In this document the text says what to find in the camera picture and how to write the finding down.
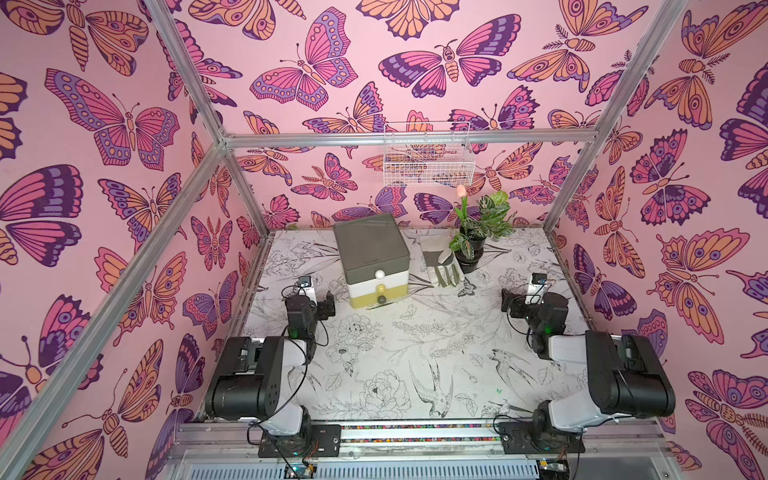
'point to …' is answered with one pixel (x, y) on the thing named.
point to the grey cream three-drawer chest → (376, 261)
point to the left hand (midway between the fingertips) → (317, 289)
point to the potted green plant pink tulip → (490, 220)
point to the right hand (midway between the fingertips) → (513, 289)
